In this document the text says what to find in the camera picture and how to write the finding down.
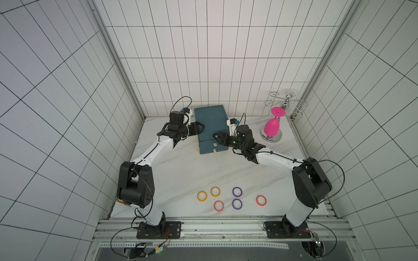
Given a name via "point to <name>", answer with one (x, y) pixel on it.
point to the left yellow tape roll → (202, 196)
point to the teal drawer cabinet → (214, 119)
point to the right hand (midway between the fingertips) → (209, 137)
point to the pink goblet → (271, 126)
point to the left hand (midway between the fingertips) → (200, 129)
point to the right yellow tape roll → (215, 192)
